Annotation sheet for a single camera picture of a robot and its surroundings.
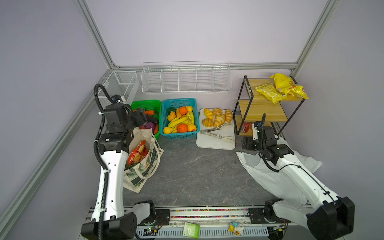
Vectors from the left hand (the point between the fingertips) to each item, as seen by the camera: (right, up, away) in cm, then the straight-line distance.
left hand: (137, 114), depth 68 cm
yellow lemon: (+22, +8, +49) cm, 54 cm away
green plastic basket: (-9, +10, +43) cm, 45 cm away
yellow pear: (+9, +2, +43) cm, 44 cm away
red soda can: (+61, -7, +33) cm, 70 cm away
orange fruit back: (+17, +6, +44) cm, 48 cm away
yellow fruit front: (+8, -9, +28) cm, 30 cm away
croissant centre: (+45, -1, +43) cm, 62 cm away
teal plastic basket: (+4, +12, +46) cm, 48 cm away
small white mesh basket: (-22, +23, +33) cm, 46 cm away
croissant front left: (+35, -3, +40) cm, 53 cm away
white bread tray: (+45, -14, +34) cm, 58 cm away
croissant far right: (+52, +2, +47) cm, 70 cm away
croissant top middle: (+43, +6, +47) cm, 64 cm away
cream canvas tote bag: (-1, -29, +1) cm, 29 cm away
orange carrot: (-9, +5, +47) cm, 48 cm away
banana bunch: (+23, -1, +30) cm, 37 cm away
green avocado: (+7, +7, +47) cm, 48 cm away
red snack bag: (-5, -21, +14) cm, 26 cm away
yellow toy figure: (+46, -53, -1) cm, 70 cm away
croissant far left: (+37, +3, +47) cm, 60 cm away
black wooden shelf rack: (+58, +6, +13) cm, 60 cm away
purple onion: (-7, -6, +37) cm, 38 cm away
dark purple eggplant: (-6, -1, +40) cm, 40 cm away
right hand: (+57, -14, +14) cm, 60 cm away
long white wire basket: (+21, +27, +29) cm, 45 cm away
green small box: (+25, -54, 0) cm, 60 cm away
